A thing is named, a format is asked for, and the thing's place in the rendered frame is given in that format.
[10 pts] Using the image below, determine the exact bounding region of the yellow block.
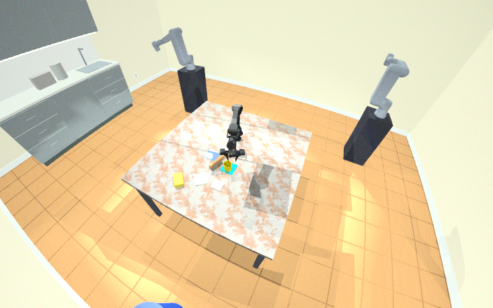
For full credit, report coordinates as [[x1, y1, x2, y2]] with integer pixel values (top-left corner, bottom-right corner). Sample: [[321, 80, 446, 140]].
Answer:
[[173, 172, 184, 188]]

